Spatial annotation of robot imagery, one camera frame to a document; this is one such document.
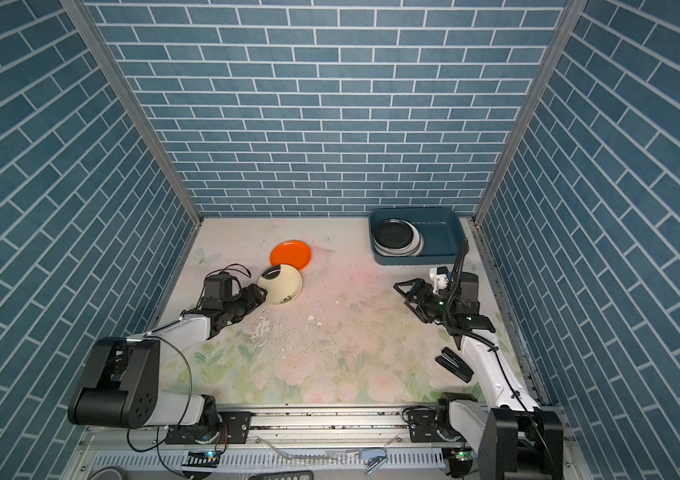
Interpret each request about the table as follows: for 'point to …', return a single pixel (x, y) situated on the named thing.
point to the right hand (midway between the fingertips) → (397, 290)
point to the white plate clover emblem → (411, 250)
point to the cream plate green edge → (284, 288)
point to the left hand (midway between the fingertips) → (261, 295)
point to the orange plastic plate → (290, 252)
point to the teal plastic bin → (442, 229)
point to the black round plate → (393, 233)
